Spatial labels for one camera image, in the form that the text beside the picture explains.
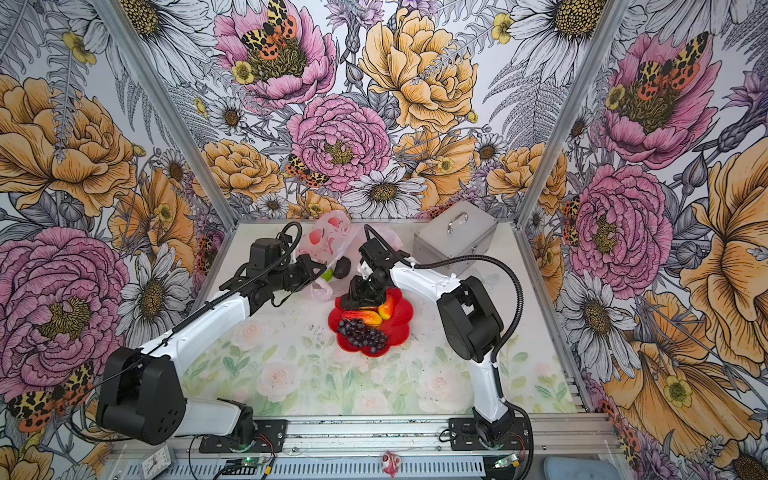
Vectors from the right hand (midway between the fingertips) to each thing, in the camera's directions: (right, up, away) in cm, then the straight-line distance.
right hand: (354, 308), depth 89 cm
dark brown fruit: (-6, +11, +14) cm, 18 cm away
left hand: (-7, +10, -4) cm, 13 cm away
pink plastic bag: (-9, +22, +9) cm, 25 cm away
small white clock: (-43, -31, -20) cm, 56 cm away
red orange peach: (+9, -1, +5) cm, 10 cm away
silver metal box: (+34, +23, +11) cm, 43 cm away
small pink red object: (+11, -30, -21) cm, 38 cm away
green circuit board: (+39, -32, -17) cm, 53 cm away
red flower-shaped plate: (+12, -7, +5) cm, 14 cm away
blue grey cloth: (+52, -31, -21) cm, 65 cm away
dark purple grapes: (+2, -8, -1) cm, 8 cm away
